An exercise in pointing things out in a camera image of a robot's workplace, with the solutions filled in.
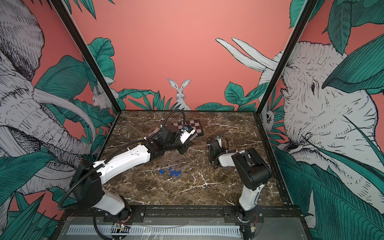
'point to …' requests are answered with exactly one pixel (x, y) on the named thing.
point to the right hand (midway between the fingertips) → (216, 144)
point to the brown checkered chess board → (195, 123)
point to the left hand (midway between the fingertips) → (193, 140)
